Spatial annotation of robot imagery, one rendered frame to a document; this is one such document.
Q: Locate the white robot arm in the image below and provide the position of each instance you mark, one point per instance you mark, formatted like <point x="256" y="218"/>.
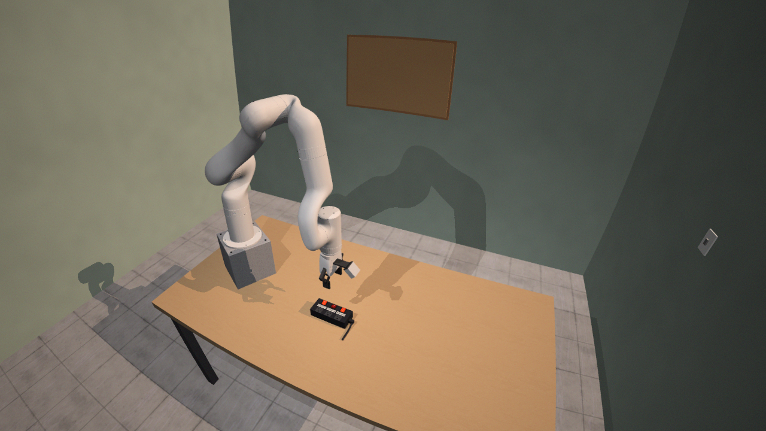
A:
<point x="238" y="156"/>

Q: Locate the black power strip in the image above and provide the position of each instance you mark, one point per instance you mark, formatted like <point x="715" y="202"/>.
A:
<point x="333" y="314"/>

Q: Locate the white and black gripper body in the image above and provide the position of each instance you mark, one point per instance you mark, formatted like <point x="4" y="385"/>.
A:
<point x="326" y="261"/>

